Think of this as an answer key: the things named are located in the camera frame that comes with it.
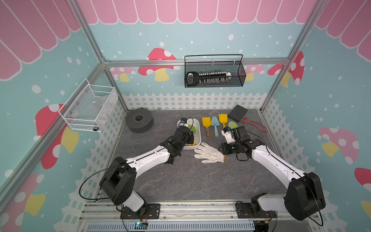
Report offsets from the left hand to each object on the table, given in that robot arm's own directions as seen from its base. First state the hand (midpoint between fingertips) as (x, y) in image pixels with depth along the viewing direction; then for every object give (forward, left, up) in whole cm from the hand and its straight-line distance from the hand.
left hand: (191, 133), depth 87 cm
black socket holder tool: (+28, -1, +20) cm, 34 cm away
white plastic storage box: (+8, -5, -14) cm, 17 cm away
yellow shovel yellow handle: (+25, -25, -14) cm, 38 cm away
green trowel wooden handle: (+16, -2, -16) cm, 22 cm away
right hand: (-7, -18, -4) cm, 20 cm away
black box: (+33, -39, -16) cm, 53 cm away
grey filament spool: (+18, +38, -10) cm, 44 cm away
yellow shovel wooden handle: (+22, -12, -15) cm, 29 cm away
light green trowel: (+20, -32, -16) cm, 41 cm away
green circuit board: (-45, +25, -18) cm, 54 cm away
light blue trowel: (+22, -19, -15) cm, 33 cm away
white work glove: (-6, -14, -15) cm, 21 cm away
